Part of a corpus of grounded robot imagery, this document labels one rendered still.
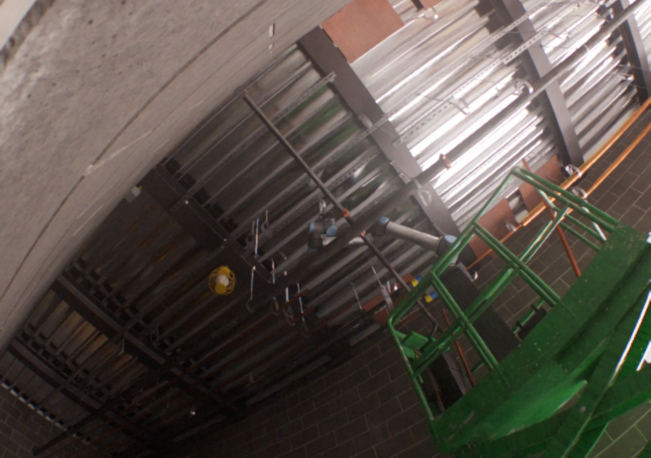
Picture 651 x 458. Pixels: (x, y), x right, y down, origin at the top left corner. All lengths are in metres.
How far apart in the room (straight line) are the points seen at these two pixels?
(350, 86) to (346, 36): 0.48
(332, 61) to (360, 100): 0.40
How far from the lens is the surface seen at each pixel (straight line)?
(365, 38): 3.23
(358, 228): 2.62
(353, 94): 3.00
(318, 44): 2.95
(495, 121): 2.83
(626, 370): 2.27
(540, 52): 3.92
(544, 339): 1.89
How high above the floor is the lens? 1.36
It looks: 65 degrees up
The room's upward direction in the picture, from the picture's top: 20 degrees counter-clockwise
